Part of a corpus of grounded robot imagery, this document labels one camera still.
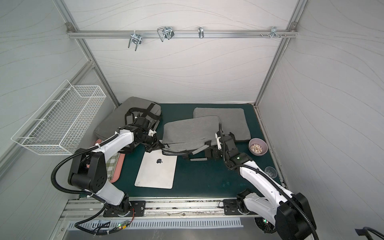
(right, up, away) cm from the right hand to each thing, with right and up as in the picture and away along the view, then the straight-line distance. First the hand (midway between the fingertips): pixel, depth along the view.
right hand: (217, 147), depth 84 cm
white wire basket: (-77, +13, -16) cm, 79 cm away
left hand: (-31, 0, +1) cm, 31 cm away
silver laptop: (-35, -14, +2) cm, 38 cm away
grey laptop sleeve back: (+15, +15, +23) cm, 31 cm away
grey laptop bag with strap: (-65, +20, +23) cm, 72 cm away
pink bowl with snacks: (+27, -2, +8) cm, 28 cm away
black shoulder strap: (-47, +21, +24) cm, 57 cm away
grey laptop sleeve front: (-19, +5, +7) cm, 21 cm away
